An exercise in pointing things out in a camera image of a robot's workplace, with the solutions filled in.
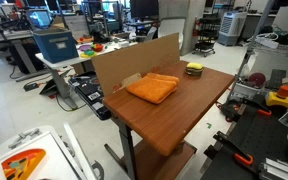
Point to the black wheeled utility cart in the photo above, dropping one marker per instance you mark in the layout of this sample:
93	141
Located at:
206	35

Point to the white height-adjustable table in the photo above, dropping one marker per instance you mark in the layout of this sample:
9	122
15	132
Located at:
62	71

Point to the purple toy plate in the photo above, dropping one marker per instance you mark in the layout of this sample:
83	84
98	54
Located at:
83	47

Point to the yellow plush sandwich toy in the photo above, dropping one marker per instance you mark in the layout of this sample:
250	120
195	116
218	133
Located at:
194	65

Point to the orange yellow plastic toy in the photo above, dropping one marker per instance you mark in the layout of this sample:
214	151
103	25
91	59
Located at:
22	164

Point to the folded orange towel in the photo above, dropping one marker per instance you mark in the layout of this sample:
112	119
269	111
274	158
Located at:
152	88

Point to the blue storage bin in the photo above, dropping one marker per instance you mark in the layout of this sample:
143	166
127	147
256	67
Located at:
55	46

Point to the white portable air cooler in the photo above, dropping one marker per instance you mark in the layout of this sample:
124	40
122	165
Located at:
230	28

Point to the dark red round disc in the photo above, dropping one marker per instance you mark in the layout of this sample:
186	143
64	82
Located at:
257	79

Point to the red fire extinguisher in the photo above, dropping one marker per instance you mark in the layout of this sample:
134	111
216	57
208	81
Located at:
195	27

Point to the black computer monitor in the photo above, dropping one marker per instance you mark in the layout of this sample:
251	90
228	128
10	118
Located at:
144	8

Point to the black equipment case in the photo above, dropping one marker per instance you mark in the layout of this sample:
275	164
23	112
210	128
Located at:
90	95

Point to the green toy plate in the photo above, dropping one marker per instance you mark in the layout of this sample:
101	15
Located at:
89	53

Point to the wooden table with metal legs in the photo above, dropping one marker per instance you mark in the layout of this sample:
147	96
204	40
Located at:
170	110

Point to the open laptop with lit screen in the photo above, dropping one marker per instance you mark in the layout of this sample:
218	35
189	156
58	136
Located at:
39	18

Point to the red toy bowl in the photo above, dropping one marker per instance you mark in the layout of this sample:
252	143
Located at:
98	47

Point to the yellow emergency stop button box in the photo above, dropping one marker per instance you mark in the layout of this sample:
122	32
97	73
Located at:
280	97

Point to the white table with metal brackets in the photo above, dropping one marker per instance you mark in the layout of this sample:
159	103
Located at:
40	156

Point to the small silver bowl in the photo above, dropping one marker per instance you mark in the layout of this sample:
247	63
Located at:
194	73

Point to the black power strip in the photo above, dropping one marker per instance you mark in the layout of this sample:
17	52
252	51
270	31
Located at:
31	86

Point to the white chair back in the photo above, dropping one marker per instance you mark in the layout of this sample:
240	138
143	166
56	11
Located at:
171	28

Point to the grey metal tripod pole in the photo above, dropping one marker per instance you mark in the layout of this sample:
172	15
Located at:
250	50

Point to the black perforated robot base table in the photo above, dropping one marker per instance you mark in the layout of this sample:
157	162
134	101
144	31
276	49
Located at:
250	146

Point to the brown cardboard panel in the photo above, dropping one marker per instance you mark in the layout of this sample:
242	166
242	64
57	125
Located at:
134	63

